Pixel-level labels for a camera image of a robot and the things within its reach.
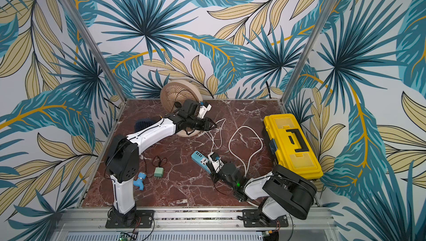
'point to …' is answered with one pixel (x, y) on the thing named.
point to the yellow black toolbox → (289, 147)
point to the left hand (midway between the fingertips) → (214, 127)
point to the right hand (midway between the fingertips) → (208, 163)
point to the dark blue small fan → (142, 123)
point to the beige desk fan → (175, 91)
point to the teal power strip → (201, 160)
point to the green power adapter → (158, 172)
